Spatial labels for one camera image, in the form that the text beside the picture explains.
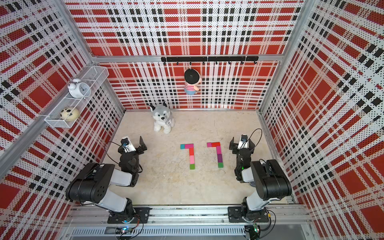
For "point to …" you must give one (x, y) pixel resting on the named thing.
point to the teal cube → (182, 146)
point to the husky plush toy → (162, 117)
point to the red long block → (191, 151)
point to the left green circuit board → (125, 230)
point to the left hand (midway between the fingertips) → (136, 138)
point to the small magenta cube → (209, 144)
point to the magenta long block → (187, 146)
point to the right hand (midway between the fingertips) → (243, 137)
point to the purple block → (219, 158)
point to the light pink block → (192, 159)
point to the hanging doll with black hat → (192, 79)
